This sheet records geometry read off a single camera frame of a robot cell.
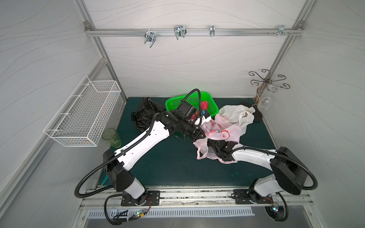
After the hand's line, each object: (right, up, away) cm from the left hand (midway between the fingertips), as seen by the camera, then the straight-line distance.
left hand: (204, 136), depth 69 cm
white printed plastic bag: (+27, +10, +24) cm, 38 cm away
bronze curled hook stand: (+41, +27, +13) cm, 51 cm away
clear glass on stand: (+42, +18, +21) cm, 50 cm away
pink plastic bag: (+8, +4, +2) cm, 9 cm away
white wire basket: (-61, +9, 0) cm, 61 cm away
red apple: (+6, +17, +41) cm, 45 cm away
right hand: (+5, -2, +20) cm, 20 cm away
